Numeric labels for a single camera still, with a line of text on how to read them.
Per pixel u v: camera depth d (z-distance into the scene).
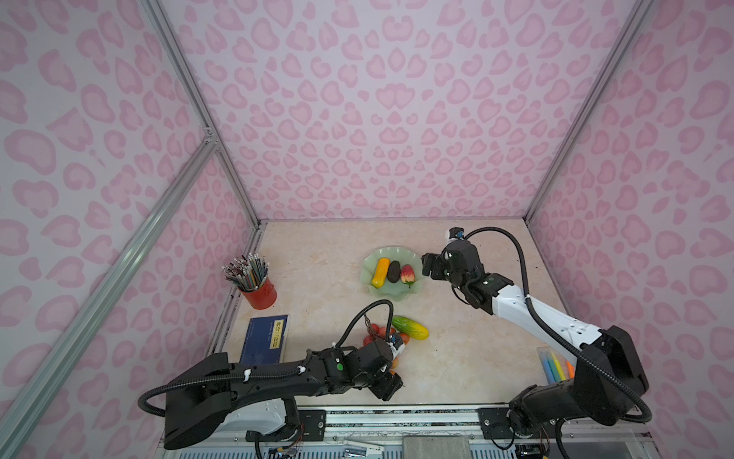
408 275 0.98
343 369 0.58
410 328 0.87
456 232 0.74
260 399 0.49
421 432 0.73
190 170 0.80
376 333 0.90
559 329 0.47
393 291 0.98
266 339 0.88
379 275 0.98
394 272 0.99
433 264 0.76
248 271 0.83
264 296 0.92
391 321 0.69
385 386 0.68
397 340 0.70
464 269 0.64
